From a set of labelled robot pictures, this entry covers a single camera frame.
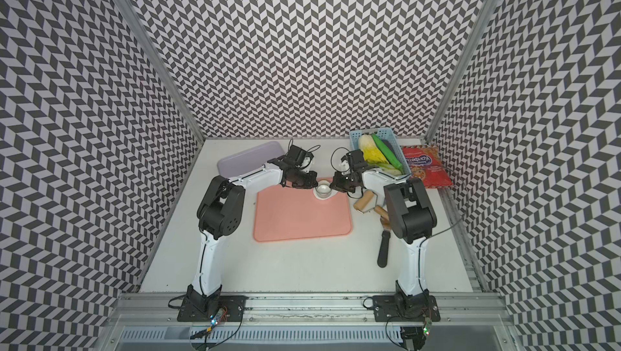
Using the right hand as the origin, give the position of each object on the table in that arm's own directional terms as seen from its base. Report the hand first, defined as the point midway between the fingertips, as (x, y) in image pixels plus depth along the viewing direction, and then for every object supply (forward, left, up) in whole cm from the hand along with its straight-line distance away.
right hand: (333, 190), depth 99 cm
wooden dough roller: (-6, -13, +1) cm, 15 cm away
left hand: (+1, +7, +1) cm, 7 cm away
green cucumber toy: (+16, -25, +4) cm, 30 cm away
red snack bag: (+11, -40, +4) cm, 42 cm away
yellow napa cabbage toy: (+15, -16, +8) cm, 23 cm away
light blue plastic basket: (+27, -28, +3) cm, 39 cm away
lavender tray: (+18, +41, -2) cm, 45 cm away
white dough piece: (-1, 0, -1) cm, 1 cm away
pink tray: (-13, +18, +5) cm, 23 cm away
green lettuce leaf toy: (+10, -25, +1) cm, 27 cm away
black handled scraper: (-23, -18, -2) cm, 29 cm away
